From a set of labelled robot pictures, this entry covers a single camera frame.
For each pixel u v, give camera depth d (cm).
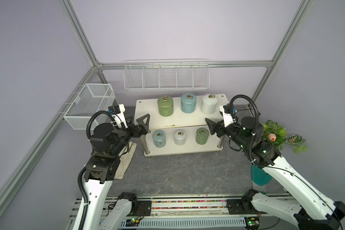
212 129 59
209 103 65
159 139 85
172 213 73
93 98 87
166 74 102
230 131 57
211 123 59
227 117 53
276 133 71
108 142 41
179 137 87
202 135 86
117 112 50
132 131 53
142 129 54
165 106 65
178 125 67
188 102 66
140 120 52
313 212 39
